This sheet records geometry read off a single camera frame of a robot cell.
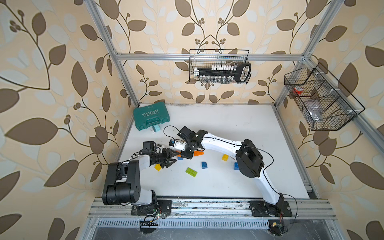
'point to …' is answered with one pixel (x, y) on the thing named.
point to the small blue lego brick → (180, 158)
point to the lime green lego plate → (191, 172)
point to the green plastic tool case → (150, 115)
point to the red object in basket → (295, 91)
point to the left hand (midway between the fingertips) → (175, 154)
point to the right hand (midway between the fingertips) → (183, 152)
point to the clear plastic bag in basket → (315, 112)
